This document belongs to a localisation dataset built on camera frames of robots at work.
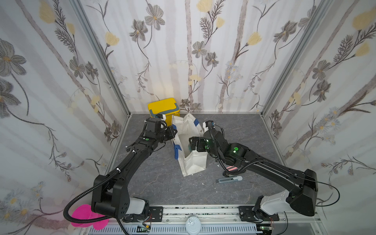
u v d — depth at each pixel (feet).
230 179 2.82
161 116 2.50
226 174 2.82
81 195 1.20
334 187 1.32
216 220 2.40
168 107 3.49
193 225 2.17
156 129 2.17
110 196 1.35
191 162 2.67
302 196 1.29
